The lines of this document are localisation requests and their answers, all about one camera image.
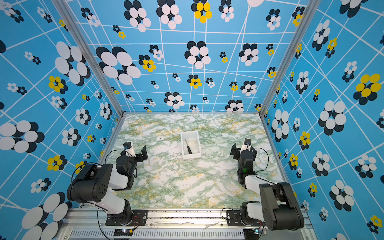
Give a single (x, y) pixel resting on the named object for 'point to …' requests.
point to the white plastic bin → (190, 138)
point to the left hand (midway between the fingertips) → (138, 146)
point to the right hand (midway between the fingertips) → (245, 145)
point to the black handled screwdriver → (188, 147)
